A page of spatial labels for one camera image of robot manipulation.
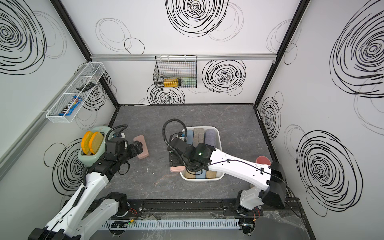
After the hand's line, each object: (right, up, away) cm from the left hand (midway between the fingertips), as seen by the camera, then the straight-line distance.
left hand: (135, 146), depth 81 cm
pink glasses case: (+25, -7, -15) cm, 29 cm away
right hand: (+23, -3, -10) cm, 26 cm away
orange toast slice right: (-18, +3, -6) cm, 19 cm away
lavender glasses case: (+43, +4, +12) cm, 44 cm away
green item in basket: (+29, +37, +6) cm, 48 cm away
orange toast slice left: (-22, +4, -7) cm, 24 cm away
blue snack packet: (-28, +22, -9) cm, 37 cm away
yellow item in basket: (+18, +37, +7) cm, 42 cm away
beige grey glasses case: (+35, +4, +11) cm, 37 cm away
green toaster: (-21, -5, -6) cm, 23 cm away
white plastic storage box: (+48, +5, +13) cm, 50 cm away
